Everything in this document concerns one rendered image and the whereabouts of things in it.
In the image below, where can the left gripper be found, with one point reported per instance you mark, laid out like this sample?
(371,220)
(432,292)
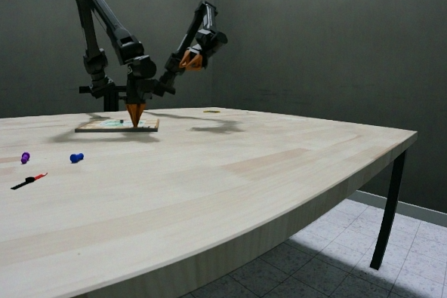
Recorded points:
(197,61)

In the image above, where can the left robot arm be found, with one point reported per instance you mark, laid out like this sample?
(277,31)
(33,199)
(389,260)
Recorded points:
(209,38)

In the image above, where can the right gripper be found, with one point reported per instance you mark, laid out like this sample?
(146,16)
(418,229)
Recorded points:
(135,106)

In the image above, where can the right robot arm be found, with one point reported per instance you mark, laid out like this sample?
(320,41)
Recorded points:
(143,67)

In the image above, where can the blue game pawn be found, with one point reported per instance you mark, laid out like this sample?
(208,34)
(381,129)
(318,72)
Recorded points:
(75,157)

